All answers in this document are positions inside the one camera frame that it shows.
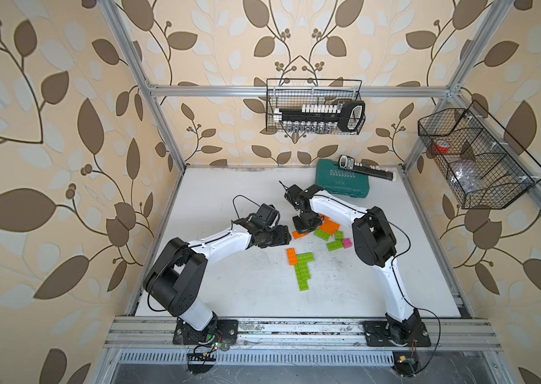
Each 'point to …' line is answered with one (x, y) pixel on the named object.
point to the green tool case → (331, 177)
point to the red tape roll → (442, 146)
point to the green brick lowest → (302, 285)
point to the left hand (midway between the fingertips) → (282, 235)
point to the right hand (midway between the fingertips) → (306, 230)
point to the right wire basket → (485, 167)
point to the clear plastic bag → (466, 174)
